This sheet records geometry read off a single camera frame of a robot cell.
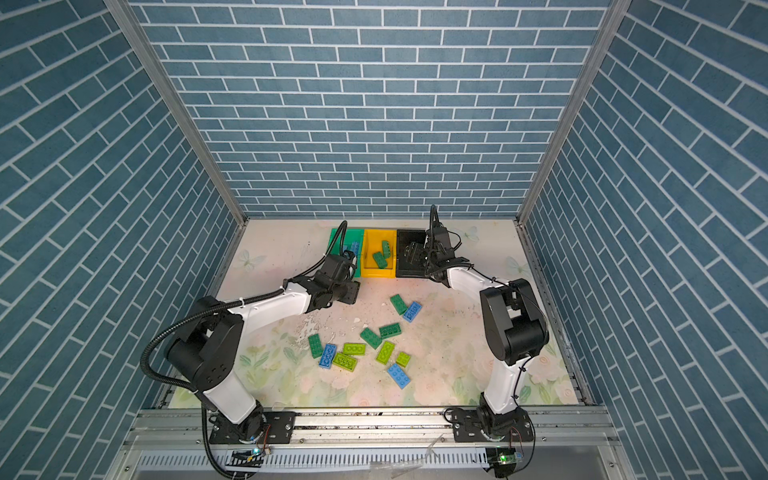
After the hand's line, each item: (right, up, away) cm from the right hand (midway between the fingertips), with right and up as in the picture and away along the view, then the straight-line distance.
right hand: (411, 247), depth 97 cm
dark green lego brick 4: (-7, -25, -8) cm, 27 cm away
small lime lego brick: (-3, -32, -13) cm, 34 cm away
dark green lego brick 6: (-29, -29, -11) cm, 42 cm away
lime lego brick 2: (-20, -33, -13) cm, 40 cm away
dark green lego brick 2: (-9, -1, +11) cm, 14 cm away
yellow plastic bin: (-14, +3, +15) cm, 21 cm away
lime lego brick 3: (-8, -31, -11) cm, 33 cm away
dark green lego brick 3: (-4, -18, -1) cm, 19 cm away
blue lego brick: (0, -20, -3) cm, 21 cm away
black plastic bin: (-1, -2, -9) cm, 9 cm away
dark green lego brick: (-11, -5, +9) cm, 15 cm away
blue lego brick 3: (-4, -35, -16) cm, 39 cm away
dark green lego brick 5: (-13, -27, -9) cm, 31 cm away
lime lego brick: (-17, -29, -11) cm, 36 cm away
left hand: (-19, -12, -3) cm, 23 cm away
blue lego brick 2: (-25, -31, -12) cm, 41 cm away
